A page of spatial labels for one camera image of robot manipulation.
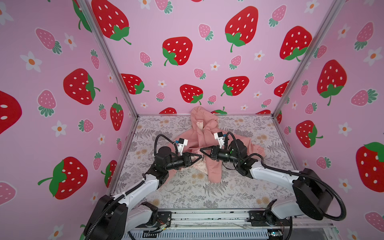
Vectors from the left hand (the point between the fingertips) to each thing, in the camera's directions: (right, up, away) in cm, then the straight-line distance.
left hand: (201, 158), depth 73 cm
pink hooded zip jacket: (+5, +12, +29) cm, 32 cm away
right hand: (-1, +3, 0) cm, 4 cm away
